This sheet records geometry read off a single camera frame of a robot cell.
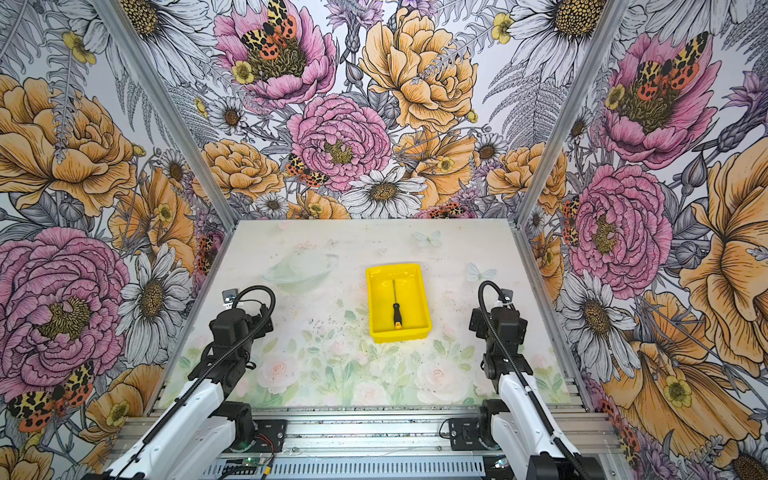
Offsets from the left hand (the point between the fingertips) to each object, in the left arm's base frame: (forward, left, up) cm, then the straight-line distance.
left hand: (247, 320), depth 85 cm
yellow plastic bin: (+20, -46, -11) cm, 52 cm away
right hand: (-1, -70, -1) cm, 70 cm away
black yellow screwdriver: (+7, -42, -8) cm, 43 cm away
